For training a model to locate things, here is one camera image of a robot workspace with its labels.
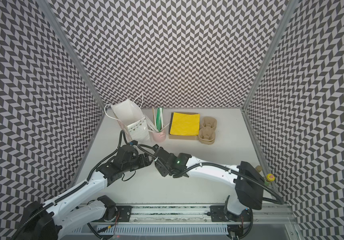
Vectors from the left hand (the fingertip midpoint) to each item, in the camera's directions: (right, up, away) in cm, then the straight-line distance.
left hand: (151, 159), depth 81 cm
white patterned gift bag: (-17, +22, +22) cm, 36 cm away
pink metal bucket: (+2, +10, +18) cm, 21 cm away
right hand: (+8, -4, -3) cm, 9 cm away
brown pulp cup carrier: (+34, +14, +16) cm, 40 cm away
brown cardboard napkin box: (+17, +10, +21) cm, 29 cm away
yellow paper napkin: (+19, +19, +23) cm, 35 cm away
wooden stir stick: (-1, +21, +14) cm, 26 cm away
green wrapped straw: (+2, +22, +13) cm, 26 cm away
